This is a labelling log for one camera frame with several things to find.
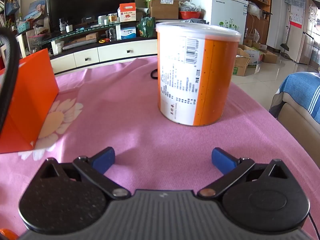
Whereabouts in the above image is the open plain cardboard box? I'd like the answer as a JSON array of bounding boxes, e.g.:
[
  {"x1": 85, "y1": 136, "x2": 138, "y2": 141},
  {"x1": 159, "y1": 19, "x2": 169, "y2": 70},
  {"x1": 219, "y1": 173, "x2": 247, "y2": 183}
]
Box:
[{"x1": 260, "y1": 49, "x2": 278, "y2": 64}]

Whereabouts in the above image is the black flat television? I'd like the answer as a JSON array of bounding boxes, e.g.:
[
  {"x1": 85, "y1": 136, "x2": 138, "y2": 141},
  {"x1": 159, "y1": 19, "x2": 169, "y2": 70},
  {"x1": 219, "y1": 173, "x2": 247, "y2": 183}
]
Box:
[{"x1": 46, "y1": 0, "x2": 135, "y2": 33}]

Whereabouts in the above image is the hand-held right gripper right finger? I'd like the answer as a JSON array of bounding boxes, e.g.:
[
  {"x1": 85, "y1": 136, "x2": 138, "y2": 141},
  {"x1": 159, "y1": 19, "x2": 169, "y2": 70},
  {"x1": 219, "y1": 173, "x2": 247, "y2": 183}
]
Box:
[{"x1": 197, "y1": 148, "x2": 289, "y2": 198}]

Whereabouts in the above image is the silver refrigerator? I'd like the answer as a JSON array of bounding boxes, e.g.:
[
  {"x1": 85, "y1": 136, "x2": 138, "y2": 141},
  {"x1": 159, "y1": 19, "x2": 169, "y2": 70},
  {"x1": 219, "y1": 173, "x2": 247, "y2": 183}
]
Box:
[{"x1": 285, "y1": 0, "x2": 319, "y2": 65}]

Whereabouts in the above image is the white television cabinet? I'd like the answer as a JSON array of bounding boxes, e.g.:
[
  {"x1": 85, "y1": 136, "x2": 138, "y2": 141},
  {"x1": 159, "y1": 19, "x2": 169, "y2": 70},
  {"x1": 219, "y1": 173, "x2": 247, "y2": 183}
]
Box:
[{"x1": 15, "y1": 20, "x2": 160, "y2": 75}]

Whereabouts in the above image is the pink plastic basket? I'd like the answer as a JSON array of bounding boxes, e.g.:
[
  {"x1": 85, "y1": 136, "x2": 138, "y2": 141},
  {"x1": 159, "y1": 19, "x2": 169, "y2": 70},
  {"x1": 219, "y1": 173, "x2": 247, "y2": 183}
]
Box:
[{"x1": 27, "y1": 34, "x2": 48, "y2": 53}]

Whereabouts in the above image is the blue and white carton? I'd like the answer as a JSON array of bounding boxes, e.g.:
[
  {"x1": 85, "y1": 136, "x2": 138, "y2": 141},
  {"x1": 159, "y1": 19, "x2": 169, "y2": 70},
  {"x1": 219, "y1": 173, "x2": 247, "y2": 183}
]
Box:
[{"x1": 121, "y1": 27, "x2": 137, "y2": 40}]

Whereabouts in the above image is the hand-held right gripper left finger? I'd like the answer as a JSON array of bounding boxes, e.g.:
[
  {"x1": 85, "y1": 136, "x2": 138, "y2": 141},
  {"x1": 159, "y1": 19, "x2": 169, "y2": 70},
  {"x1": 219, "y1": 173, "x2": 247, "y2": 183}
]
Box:
[{"x1": 40, "y1": 147, "x2": 132, "y2": 200}]

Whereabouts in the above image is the orange and white carton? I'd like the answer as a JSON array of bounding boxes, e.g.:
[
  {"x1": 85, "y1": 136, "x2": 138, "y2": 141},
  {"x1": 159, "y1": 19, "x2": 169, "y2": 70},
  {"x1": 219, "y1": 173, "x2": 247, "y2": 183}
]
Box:
[{"x1": 119, "y1": 3, "x2": 137, "y2": 22}]

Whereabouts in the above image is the orange cardboard box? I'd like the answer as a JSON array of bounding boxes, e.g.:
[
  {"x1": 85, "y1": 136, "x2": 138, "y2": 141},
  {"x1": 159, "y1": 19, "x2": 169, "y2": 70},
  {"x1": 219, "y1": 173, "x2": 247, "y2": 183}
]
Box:
[{"x1": 0, "y1": 48, "x2": 60, "y2": 154}]

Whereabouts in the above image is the open printed cardboard box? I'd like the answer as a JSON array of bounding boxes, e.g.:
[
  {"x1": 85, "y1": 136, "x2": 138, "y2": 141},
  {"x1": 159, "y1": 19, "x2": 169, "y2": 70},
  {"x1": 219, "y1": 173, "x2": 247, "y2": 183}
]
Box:
[{"x1": 232, "y1": 45, "x2": 261, "y2": 77}]

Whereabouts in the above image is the brown cardboard box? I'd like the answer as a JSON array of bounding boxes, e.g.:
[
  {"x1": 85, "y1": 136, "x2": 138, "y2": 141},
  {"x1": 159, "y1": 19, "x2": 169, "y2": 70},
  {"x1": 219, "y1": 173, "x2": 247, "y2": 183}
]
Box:
[{"x1": 149, "y1": 0, "x2": 180, "y2": 20}]

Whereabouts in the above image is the green foil bag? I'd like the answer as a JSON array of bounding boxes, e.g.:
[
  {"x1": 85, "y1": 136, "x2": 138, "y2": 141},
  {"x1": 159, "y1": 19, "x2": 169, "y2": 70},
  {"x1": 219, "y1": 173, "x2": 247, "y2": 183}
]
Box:
[{"x1": 138, "y1": 17, "x2": 157, "y2": 38}]

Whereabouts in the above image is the blue striped cloth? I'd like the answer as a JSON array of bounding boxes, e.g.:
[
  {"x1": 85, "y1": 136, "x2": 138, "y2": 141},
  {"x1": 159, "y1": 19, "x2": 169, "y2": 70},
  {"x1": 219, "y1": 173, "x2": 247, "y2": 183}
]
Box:
[{"x1": 279, "y1": 72, "x2": 320, "y2": 124}]

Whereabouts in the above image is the orange and white can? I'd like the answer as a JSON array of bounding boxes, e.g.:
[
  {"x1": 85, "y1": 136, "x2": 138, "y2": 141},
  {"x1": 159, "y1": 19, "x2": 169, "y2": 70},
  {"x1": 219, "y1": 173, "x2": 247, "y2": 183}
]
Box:
[{"x1": 155, "y1": 22, "x2": 242, "y2": 127}]

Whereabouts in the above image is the beige sofa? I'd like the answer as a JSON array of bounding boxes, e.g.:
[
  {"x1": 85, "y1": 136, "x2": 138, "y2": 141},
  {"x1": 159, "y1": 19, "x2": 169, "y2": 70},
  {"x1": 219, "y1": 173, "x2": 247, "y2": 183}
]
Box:
[{"x1": 269, "y1": 71, "x2": 320, "y2": 168}]

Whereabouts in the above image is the red plastic basin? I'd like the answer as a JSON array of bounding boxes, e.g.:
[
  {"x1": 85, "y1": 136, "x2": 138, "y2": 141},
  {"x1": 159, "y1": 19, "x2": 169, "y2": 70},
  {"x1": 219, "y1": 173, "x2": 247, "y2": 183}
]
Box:
[{"x1": 179, "y1": 11, "x2": 202, "y2": 20}]

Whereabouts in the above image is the black cable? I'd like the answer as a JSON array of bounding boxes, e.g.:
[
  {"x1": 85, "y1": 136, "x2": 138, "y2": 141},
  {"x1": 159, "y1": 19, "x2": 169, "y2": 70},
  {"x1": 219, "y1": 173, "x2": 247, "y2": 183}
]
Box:
[{"x1": 0, "y1": 27, "x2": 19, "y2": 133}]

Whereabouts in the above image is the wall calendar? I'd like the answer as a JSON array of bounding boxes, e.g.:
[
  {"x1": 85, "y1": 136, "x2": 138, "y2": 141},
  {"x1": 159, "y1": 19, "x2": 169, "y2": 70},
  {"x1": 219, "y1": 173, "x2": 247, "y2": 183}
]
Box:
[{"x1": 290, "y1": 5, "x2": 304, "y2": 29}]

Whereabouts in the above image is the blue tote bag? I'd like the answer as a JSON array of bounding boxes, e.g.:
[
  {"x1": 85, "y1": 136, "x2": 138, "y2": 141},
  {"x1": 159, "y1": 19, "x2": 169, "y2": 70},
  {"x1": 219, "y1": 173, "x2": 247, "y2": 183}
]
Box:
[{"x1": 5, "y1": 0, "x2": 20, "y2": 16}]

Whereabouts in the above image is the white chest freezer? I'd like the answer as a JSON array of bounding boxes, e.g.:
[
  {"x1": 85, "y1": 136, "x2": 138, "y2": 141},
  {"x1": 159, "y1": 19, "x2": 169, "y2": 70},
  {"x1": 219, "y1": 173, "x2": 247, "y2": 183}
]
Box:
[{"x1": 190, "y1": 0, "x2": 249, "y2": 53}]

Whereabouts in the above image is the wooden shelf unit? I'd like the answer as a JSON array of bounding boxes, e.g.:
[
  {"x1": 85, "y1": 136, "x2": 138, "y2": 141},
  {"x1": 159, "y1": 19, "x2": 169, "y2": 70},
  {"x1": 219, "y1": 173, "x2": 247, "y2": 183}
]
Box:
[{"x1": 230, "y1": 0, "x2": 273, "y2": 53}]

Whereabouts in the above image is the pink floral tablecloth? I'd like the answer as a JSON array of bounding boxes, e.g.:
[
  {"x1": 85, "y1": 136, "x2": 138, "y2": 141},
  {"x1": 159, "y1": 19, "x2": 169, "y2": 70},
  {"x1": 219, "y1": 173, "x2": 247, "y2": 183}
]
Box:
[{"x1": 0, "y1": 55, "x2": 320, "y2": 240}]

